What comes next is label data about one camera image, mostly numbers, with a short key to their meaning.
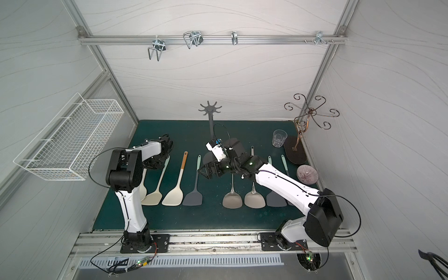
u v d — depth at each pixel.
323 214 0.41
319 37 0.76
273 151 1.10
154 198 0.84
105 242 0.75
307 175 0.93
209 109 0.71
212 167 0.64
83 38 0.77
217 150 0.68
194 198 0.84
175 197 0.86
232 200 0.85
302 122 1.24
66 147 0.67
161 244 0.74
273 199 0.85
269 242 0.73
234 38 0.78
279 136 1.08
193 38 0.77
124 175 0.55
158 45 0.78
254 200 0.84
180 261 0.70
